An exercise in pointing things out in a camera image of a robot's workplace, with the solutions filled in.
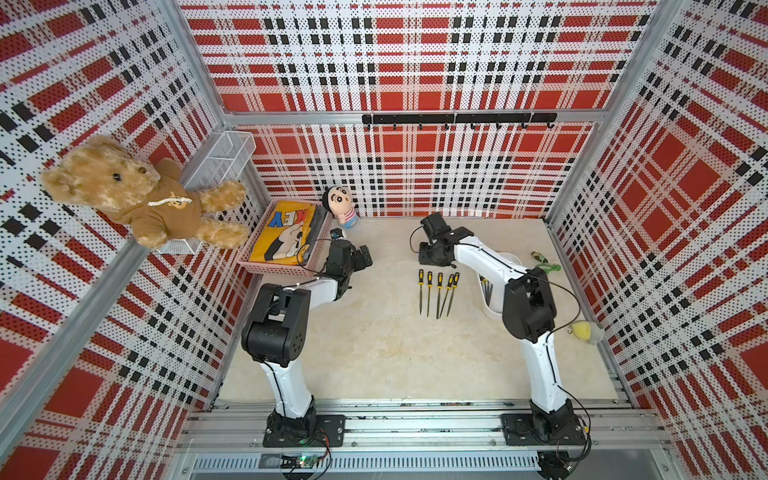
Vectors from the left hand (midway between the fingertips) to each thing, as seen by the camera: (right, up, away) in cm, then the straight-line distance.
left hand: (361, 250), depth 100 cm
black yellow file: (+21, -11, +1) cm, 24 cm away
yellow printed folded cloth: (-29, +5, +7) cm, 30 cm away
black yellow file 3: (+27, -13, +1) cm, 30 cm away
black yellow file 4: (+30, -13, +1) cm, 33 cm away
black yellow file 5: (+32, -13, +1) cm, 35 cm away
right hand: (+24, -2, -2) cm, 24 cm away
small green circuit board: (-8, -49, -31) cm, 59 cm away
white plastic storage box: (+53, -2, +4) cm, 53 cm away
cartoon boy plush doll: (-9, +18, +8) cm, 22 cm away
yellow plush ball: (+67, -23, -14) cm, 72 cm away
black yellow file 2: (+24, -12, +1) cm, 27 cm away
